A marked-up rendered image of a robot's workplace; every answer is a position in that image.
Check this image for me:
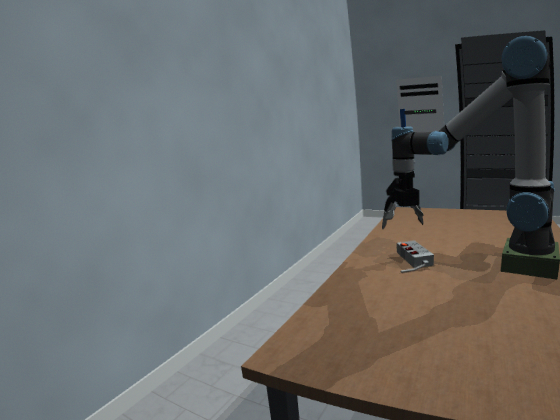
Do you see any white power strip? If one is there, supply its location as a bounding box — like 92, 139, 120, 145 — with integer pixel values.
397, 241, 434, 273

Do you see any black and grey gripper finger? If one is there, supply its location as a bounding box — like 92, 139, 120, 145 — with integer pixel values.
382, 193, 397, 229
410, 205, 424, 225

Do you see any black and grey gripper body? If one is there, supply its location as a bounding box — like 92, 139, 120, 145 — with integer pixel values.
392, 171, 419, 207

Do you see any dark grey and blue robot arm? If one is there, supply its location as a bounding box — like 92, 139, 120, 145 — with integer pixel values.
391, 36, 555, 255

